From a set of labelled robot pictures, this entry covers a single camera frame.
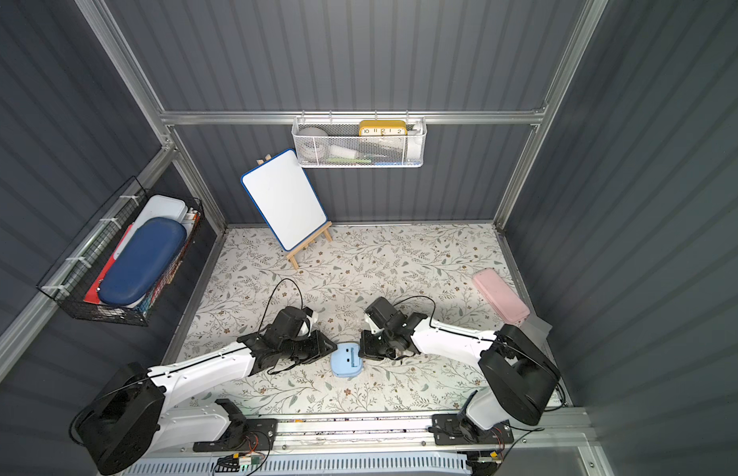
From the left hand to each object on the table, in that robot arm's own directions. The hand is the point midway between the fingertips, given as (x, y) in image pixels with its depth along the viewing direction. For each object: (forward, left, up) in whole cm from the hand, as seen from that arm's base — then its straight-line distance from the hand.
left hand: (336, 351), depth 82 cm
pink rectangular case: (+21, -54, -5) cm, 58 cm away
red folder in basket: (+4, +52, +24) cm, 58 cm away
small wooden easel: (+34, +18, +1) cm, 38 cm away
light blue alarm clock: (-2, -2, -2) cm, 4 cm away
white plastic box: (+29, +47, +28) cm, 62 cm away
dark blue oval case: (+13, +42, +28) cm, 52 cm away
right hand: (0, -7, 0) cm, 7 cm away
